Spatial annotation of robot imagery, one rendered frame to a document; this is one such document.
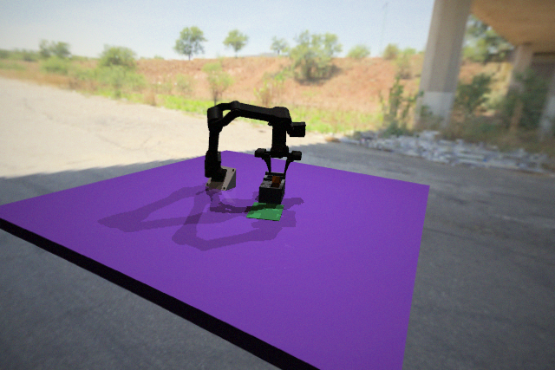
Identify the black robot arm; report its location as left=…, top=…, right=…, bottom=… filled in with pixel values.
left=205, top=101, right=306, bottom=182

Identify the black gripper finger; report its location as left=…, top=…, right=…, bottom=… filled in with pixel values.
left=262, top=156, right=271, bottom=174
left=284, top=159, right=294, bottom=175

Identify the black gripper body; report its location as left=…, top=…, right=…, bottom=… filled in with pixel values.
left=254, top=137, right=302, bottom=160

